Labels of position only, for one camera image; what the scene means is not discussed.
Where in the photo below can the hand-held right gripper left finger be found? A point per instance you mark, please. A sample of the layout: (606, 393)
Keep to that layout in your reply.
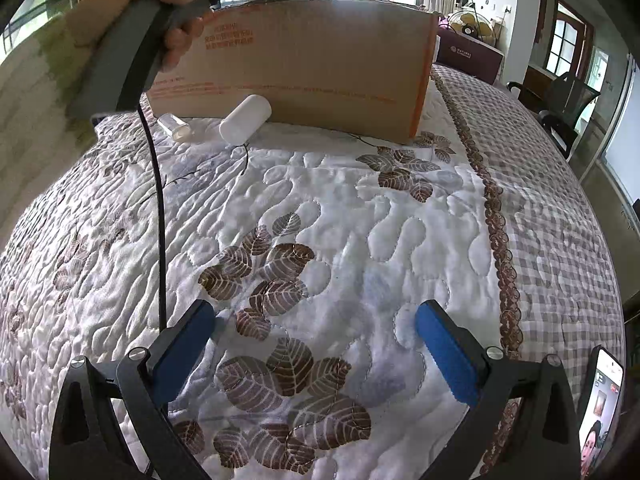
(182, 345)

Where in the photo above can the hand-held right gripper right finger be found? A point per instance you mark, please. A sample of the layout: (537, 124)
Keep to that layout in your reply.
(445, 350)

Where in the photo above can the cardboard box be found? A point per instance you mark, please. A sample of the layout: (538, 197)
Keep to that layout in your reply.
(325, 60)

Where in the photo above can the person's left forearm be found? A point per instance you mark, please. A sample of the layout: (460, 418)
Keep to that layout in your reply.
(80, 30)

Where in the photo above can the small clear plastic bottle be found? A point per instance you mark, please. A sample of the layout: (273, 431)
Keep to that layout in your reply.
(175, 127)

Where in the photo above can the white plastic cylinder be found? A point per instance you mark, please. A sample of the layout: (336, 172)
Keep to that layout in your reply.
(245, 119)

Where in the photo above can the smartphone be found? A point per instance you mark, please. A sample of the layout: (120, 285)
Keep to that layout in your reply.
(600, 410)

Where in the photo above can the quilted leaf print bedspread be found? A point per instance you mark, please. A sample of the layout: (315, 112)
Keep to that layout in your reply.
(350, 210)

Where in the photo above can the whiteboard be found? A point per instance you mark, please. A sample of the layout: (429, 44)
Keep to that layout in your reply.
(625, 135)

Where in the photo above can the black office chair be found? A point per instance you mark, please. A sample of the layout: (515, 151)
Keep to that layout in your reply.
(565, 95)

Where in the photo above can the maroon box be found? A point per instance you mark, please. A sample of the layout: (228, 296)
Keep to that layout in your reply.
(470, 57)

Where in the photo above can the electric fan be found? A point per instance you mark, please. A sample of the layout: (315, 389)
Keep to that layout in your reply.
(470, 22)

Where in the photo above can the wooden door with glass panes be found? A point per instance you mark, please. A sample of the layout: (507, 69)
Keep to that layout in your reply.
(565, 35)

